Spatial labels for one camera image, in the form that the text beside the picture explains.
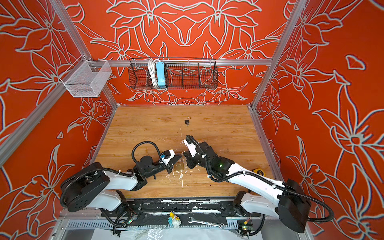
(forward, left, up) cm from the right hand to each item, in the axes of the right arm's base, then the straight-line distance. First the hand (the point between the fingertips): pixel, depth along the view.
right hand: (182, 152), depth 76 cm
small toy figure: (-28, +4, -12) cm, 31 cm away
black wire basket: (+52, +7, +14) cm, 54 cm away
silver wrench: (-30, -18, -16) cm, 39 cm away
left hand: (0, +1, -2) cm, 2 cm away
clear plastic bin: (+44, +61, +17) cm, 77 cm away
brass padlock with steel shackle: (-1, +3, -15) cm, 16 cm away
